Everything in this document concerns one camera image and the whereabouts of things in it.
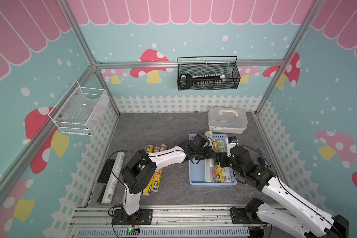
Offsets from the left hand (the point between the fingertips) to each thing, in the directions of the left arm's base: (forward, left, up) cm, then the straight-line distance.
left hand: (212, 156), depth 86 cm
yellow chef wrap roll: (+8, +39, -7) cm, 41 cm away
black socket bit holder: (+38, +15, +25) cm, 48 cm away
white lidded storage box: (+28, -13, +1) cm, 31 cm away
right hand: (-2, -2, +9) cm, 9 cm away
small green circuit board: (-36, +42, -12) cm, 56 cm away
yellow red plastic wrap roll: (-7, -3, -5) cm, 9 cm away
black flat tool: (-7, +64, -9) cm, 65 cm away
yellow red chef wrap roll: (-15, +32, -6) cm, 36 cm away
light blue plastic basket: (-5, +8, -9) cm, 13 cm away
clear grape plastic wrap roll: (-6, +3, +3) cm, 8 cm away
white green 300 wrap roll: (-21, +56, -6) cm, 60 cm away
